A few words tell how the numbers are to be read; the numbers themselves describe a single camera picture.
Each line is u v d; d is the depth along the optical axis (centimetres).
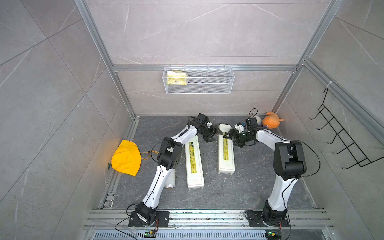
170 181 81
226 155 88
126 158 95
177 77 87
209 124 99
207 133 90
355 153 62
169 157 64
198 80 101
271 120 108
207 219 75
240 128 93
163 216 74
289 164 52
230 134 88
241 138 86
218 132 93
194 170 82
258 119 111
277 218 67
